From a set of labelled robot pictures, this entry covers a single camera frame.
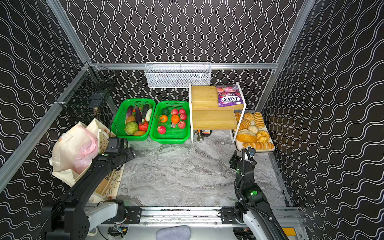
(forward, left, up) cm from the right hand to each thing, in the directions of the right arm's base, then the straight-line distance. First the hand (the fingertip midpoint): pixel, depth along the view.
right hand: (243, 154), depth 78 cm
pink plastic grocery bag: (-2, +80, +3) cm, 81 cm away
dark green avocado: (+41, +49, -9) cm, 64 cm away
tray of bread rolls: (+25, -15, -14) cm, 32 cm away
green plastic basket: (+34, +71, -9) cm, 79 cm away
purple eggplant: (+38, +69, -10) cm, 80 cm away
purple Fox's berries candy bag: (+24, +7, +19) cm, 31 cm away
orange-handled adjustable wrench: (+22, +22, -15) cm, 35 cm away
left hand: (+2, +61, -5) cm, 61 cm away
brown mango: (+21, +64, -9) cm, 67 cm away
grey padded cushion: (-33, +32, -13) cm, 48 cm away
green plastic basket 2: (+34, +45, -14) cm, 58 cm away
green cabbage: (+23, +69, -6) cm, 73 cm away
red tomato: (+26, +62, -8) cm, 67 cm away
